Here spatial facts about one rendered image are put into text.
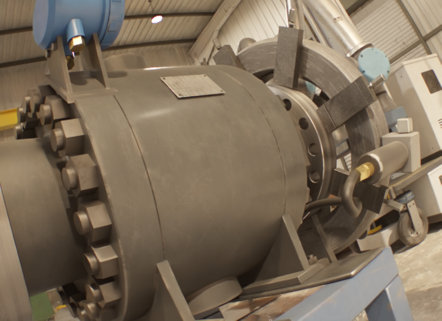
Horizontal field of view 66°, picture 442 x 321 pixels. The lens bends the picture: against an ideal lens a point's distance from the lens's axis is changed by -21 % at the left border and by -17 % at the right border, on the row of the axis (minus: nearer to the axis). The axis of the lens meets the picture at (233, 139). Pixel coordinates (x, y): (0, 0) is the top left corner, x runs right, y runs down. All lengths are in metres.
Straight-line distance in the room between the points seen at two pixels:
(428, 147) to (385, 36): 8.43
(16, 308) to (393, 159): 0.89
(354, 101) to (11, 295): 0.96
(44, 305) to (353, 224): 3.47
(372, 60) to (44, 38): 1.28
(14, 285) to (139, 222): 0.26
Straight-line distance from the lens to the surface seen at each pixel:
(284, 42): 1.25
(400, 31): 10.23
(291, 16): 1.25
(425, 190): 1.89
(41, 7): 0.84
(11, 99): 13.22
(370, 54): 1.69
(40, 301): 4.19
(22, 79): 13.61
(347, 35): 1.74
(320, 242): 1.28
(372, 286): 0.84
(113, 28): 0.83
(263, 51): 1.34
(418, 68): 2.16
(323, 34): 2.38
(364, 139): 1.15
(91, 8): 0.82
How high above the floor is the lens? 0.44
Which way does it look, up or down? 11 degrees up
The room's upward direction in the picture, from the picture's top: 22 degrees counter-clockwise
